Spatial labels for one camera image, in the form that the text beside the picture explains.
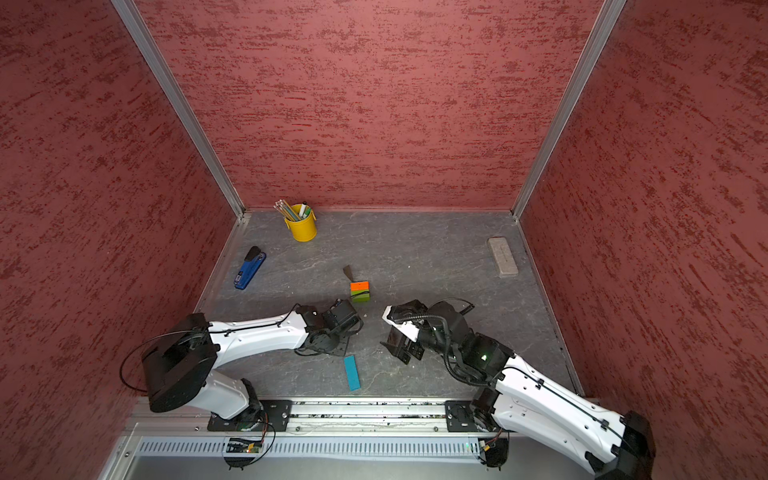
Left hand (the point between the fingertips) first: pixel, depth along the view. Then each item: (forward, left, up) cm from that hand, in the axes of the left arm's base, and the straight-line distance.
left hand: (335, 350), depth 84 cm
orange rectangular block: (+21, -6, +1) cm, 22 cm away
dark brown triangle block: (+28, -1, 0) cm, 28 cm away
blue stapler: (+27, +33, +2) cm, 43 cm away
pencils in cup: (+43, +22, +16) cm, 51 cm away
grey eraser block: (+33, -56, +2) cm, 65 cm away
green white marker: (+47, +16, +10) cm, 51 cm away
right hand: (0, -17, +15) cm, 23 cm away
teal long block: (-6, -5, 0) cm, 8 cm away
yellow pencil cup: (+43, +17, +4) cm, 47 cm away
